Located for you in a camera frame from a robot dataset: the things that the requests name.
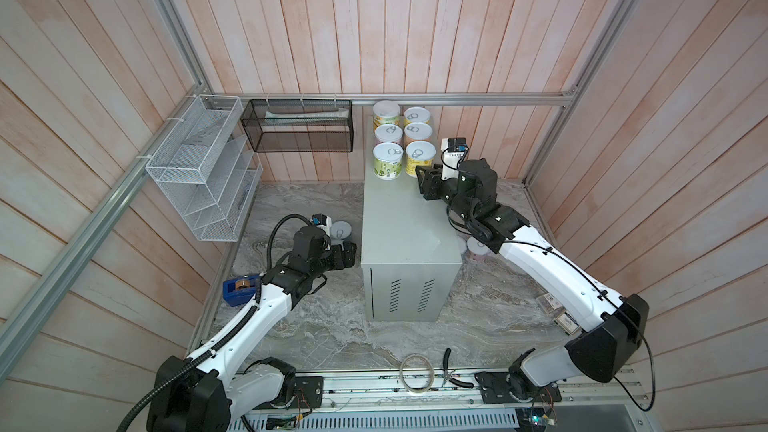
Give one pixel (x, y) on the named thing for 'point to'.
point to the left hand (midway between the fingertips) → (344, 252)
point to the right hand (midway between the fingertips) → (422, 167)
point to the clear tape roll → (401, 373)
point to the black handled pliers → (447, 373)
